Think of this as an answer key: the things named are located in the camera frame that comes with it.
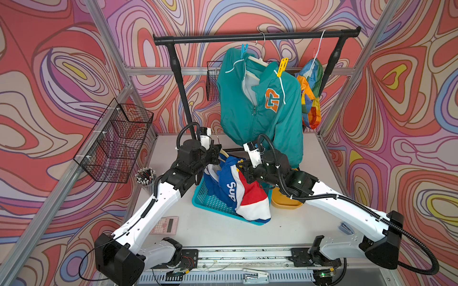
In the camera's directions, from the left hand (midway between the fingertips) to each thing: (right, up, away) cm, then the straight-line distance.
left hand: (223, 146), depth 72 cm
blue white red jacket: (+1, -15, +4) cm, 16 cm away
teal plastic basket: (-11, -26, +14) cm, 32 cm away
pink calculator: (-27, -37, +10) cm, 47 cm away
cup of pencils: (-36, -14, +8) cm, 39 cm away
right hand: (+6, -9, -3) cm, 12 cm away
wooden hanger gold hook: (0, -3, 0) cm, 3 cm away
